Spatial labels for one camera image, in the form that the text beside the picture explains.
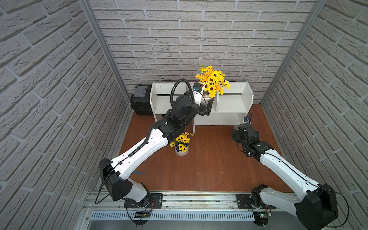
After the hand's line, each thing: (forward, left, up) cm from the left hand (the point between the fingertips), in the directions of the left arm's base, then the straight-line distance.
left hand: (208, 93), depth 63 cm
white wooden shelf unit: (+8, -16, -19) cm, 26 cm away
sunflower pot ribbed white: (-9, +12, -31) cm, 35 cm away
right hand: (-3, -26, -27) cm, 37 cm away
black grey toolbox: (+23, +42, -28) cm, 55 cm away
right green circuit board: (-43, -31, -42) cm, 67 cm away
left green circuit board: (-42, +31, -44) cm, 68 cm away
